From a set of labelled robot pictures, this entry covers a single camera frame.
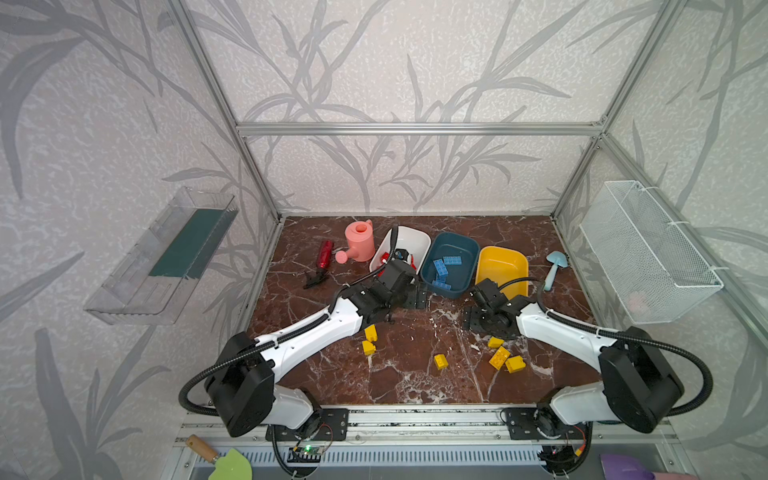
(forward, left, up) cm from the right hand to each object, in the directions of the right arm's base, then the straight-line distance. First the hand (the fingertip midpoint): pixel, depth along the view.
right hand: (474, 314), depth 90 cm
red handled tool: (+20, +49, 0) cm, 53 cm away
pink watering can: (+23, +36, +6) cm, 43 cm away
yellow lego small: (-8, -5, -2) cm, 10 cm away
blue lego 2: (+22, +4, -3) cm, 23 cm away
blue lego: (+17, +9, +1) cm, 19 cm away
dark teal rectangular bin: (+28, +6, -1) cm, 29 cm away
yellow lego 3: (-14, -9, -1) cm, 17 cm away
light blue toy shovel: (+23, -34, -3) cm, 41 cm away
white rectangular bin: (+28, +17, -1) cm, 33 cm away
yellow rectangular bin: (+20, -14, -3) cm, 24 cm away
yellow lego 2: (-10, +32, -1) cm, 33 cm away
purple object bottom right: (-37, -28, 0) cm, 47 cm away
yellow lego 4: (-14, +11, -1) cm, 18 cm away
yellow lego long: (-12, -6, -2) cm, 14 cm away
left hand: (+4, +17, +14) cm, 22 cm away
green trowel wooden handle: (-34, +69, 0) cm, 77 cm away
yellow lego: (-6, +31, 0) cm, 32 cm away
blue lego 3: (+12, +9, -1) cm, 15 cm away
